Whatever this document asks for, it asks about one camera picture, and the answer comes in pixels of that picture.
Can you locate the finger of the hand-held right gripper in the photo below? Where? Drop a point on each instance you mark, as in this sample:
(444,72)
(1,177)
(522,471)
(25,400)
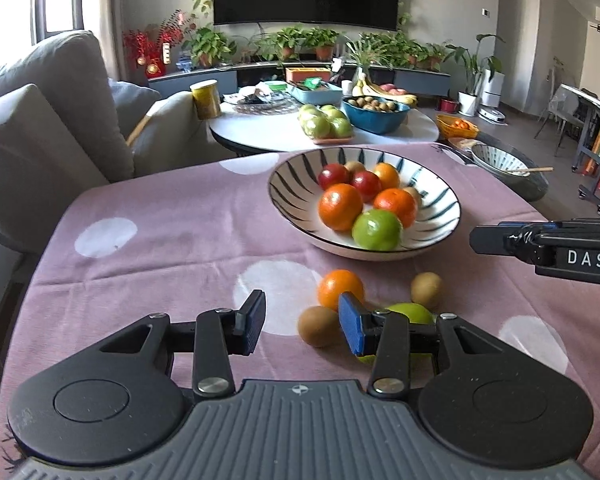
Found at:
(535,226)
(500,242)

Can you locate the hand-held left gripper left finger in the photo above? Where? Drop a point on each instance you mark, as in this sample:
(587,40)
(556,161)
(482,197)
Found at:
(254,322)

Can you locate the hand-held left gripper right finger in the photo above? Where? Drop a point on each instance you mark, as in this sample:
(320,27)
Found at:
(352,322)

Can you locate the orange tangerine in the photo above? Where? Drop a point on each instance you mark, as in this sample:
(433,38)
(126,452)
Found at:
(386,175)
(341,206)
(337,285)
(395,206)

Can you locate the striped white ceramic bowl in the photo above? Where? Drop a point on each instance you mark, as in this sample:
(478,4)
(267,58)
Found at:
(290,195)

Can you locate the red apples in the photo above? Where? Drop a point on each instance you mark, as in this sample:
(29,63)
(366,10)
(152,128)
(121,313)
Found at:
(365,185)

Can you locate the red apple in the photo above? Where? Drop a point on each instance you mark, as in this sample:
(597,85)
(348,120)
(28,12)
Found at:
(334,176)

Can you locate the dark round table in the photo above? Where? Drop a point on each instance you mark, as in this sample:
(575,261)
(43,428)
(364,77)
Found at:
(535,187)

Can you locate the wooden chopstick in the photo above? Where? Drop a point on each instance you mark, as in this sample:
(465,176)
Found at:
(537,170)

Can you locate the small striped bowl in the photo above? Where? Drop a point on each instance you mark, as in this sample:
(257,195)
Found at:
(497,160)

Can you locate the clear chair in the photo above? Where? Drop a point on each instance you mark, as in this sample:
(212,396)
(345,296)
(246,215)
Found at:
(555,110)

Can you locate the orange basket of tangerines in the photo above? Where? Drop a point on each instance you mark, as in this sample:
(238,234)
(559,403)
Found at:
(457,127)

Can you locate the pink dotted tablecloth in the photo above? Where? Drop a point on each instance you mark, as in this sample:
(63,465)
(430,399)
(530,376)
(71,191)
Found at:
(155,240)

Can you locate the white robot vacuum dock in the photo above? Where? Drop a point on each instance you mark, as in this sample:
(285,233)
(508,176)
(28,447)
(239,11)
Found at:
(494,95)

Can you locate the red pot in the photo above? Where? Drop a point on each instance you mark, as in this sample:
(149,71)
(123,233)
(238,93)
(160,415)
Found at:
(450,106)

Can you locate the blue bowl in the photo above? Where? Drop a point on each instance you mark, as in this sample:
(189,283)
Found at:
(377,121)

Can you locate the tall plant in white pot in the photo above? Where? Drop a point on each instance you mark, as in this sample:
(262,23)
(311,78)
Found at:
(472,65)

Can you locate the pile of small brown fruit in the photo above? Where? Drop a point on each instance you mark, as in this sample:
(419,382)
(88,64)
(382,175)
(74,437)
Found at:
(372,105)

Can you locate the white round coffee table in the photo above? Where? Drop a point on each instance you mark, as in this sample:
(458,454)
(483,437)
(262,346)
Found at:
(260,132)

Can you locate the small green potted plant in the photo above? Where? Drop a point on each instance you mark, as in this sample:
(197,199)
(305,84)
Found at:
(414,55)
(437,55)
(387,42)
(286,40)
(322,40)

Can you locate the bag of green apples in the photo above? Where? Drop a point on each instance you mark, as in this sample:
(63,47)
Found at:
(325,122)

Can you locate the bunch of bananas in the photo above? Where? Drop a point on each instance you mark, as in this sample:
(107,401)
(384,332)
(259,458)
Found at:
(367,90)

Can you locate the glass plate with snacks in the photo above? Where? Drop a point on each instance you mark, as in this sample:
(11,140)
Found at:
(260,102)

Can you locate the yellow can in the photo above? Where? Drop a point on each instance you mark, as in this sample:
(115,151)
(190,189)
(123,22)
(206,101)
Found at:
(206,100)

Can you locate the grassy plant in vase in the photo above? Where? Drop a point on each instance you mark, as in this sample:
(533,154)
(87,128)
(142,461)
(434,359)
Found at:
(367,55)

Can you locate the light blue snack tray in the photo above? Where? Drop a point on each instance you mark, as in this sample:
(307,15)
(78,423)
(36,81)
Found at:
(315,96)

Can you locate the grey television cabinet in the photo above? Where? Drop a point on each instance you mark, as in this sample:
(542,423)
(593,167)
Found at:
(215,80)

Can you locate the grey-blue throw pillow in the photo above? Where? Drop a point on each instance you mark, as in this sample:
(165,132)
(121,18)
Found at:
(132,105)

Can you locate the orange box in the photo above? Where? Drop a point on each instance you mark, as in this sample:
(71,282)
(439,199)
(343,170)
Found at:
(307,74)

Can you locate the blue white porcelain vase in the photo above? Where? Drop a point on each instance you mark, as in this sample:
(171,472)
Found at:
(184,65)

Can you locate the large leafy potted plant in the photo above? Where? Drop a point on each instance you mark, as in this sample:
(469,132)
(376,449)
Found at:
(205,45)

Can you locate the grey sofa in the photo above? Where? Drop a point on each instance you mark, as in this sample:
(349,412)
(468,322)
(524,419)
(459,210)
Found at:
(45,125)

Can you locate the red decorative plant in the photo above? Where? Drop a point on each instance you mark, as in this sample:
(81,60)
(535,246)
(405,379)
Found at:
(150,42)

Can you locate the light curtain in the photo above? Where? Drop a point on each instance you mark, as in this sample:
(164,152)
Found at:
(102,15)

